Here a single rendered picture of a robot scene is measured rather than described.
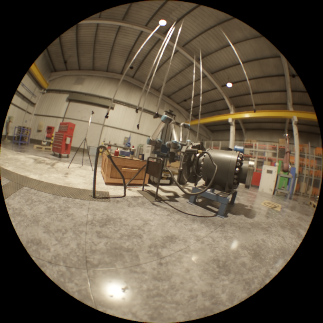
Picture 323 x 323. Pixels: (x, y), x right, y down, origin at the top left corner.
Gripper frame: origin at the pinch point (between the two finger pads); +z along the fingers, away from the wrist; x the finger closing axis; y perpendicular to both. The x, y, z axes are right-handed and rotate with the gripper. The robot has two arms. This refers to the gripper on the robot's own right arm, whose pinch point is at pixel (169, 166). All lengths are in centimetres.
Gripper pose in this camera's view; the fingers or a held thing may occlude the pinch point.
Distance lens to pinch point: 143.7
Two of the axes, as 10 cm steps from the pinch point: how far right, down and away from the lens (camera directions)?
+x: -6.1, -1.3, 7.8
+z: -1.8, 9.8, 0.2
